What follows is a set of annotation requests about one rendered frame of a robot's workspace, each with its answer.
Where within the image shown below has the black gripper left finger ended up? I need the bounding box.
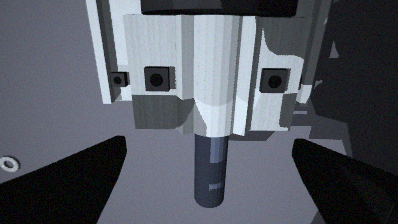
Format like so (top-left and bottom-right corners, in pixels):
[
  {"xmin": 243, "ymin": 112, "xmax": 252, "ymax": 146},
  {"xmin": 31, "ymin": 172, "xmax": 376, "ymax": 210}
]
[{"xmin": 0, "ymin": 136, "xmax": 127, "ymax": 224}]

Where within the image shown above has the small silver washer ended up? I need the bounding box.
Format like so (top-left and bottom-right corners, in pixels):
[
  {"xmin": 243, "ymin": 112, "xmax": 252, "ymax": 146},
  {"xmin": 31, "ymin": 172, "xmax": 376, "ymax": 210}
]
[{"xmin": 0, "ymin": 156, "xmax": 20, "ymax": 172}]

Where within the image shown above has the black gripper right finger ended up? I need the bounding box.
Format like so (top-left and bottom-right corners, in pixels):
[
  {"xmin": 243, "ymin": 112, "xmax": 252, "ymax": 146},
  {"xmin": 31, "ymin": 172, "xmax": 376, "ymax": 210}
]
[{"xmin": 292, "ymin": 138, "xmax": 398, "ymax": 224}]

